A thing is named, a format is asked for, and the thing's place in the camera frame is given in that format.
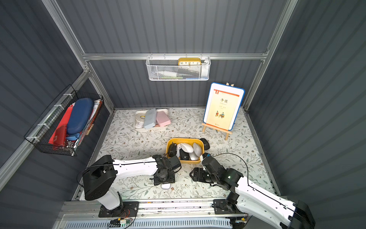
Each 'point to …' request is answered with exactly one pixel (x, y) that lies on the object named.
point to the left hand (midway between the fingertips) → (169, 183)
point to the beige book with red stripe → (221, 108)
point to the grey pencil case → (150, 119)
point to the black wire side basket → (40, 135)
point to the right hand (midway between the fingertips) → (195, 174)
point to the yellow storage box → (190, 141)
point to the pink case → (162, 119)
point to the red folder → (59, 138)
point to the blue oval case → (79, 115)
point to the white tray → (164, 110)
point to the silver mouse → (165, 186)
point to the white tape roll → (139, 120)
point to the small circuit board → (125, 221)
